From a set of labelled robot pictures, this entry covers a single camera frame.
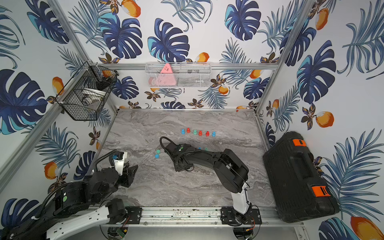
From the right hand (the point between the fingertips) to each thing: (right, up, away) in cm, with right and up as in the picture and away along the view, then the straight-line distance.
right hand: (182, 166), depth 89 cm
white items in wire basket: (-48, +40, -9) cm, 64 cm away
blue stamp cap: (-17, +5, +7) cm, 19 cm away
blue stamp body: (-1, +20, +17) cm, 27 cm away
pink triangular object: (-10, +53, +1) cm, 54 cm away
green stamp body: (+8, +20, +16) cm, 27 cm away
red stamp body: (+12, +19, +17) cm, 28 cm away
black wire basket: (-56, +54, 0) cm, 78 cm away
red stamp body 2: (+17, +19, +17) cm, 30 cm away
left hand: (-20, +7, -23) cm, 31 cm away
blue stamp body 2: (+21, +19, +17) cm, 32 cm away
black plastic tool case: (+51, -3, -26) cm, 58 cm away
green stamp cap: (-17, +8, +9) cm, 20 cm away
